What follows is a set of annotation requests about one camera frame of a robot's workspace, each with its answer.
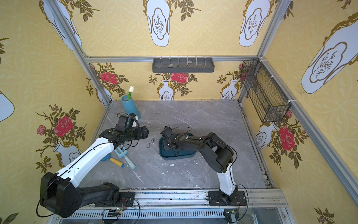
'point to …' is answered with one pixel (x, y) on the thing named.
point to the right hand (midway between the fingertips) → (163, 146)
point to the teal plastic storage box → (169, 155)
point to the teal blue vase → (129, 107)
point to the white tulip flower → (131, 89)
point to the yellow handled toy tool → (117, 162)
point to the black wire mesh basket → (270, 103)
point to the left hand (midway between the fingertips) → (142, 132)
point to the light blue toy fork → (124, 152)
